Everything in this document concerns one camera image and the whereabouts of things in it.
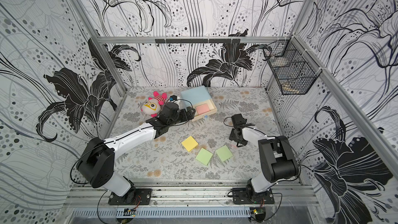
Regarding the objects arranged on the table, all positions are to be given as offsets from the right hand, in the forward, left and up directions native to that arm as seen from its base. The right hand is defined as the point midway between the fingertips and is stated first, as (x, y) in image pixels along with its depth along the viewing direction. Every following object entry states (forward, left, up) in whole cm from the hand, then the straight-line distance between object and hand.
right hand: (238, 135), depth 95 cm
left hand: (+5, +28, +17) cm, 33 cm away
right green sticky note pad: (-12, +10, +2) cm, 15 cm away
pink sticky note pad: (+10, +22, +15) cm, 28 cm away
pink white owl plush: (+16, +56, +9) cm, 59 cm away
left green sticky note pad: (-13, +21, +1) cm, 25 cm away
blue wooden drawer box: (+18, +23, +13) cm, 32 cm away
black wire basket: (+28, -31, +31) cm, 51 cm away
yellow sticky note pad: (-6, +30, +2) cm, 31 cm away
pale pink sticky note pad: (-8, +4, +3) cm, 9 cm away
